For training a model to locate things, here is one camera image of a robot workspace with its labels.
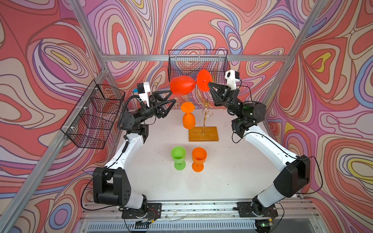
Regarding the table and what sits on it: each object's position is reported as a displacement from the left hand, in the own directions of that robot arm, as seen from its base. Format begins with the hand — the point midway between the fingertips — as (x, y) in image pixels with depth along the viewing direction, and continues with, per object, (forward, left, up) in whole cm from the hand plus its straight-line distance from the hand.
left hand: (175, 101), depth 58 cm
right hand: (-3, -11, +8) cm, 14 cm away
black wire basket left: (+8, +47, -20) cm, 52 cm away
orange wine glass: (-6, -11, -34) cm, 36 cm away
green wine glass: (-4, 0, -35) cm, 36 cm away
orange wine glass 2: (+12, -6, -25) cm, 29 cm away
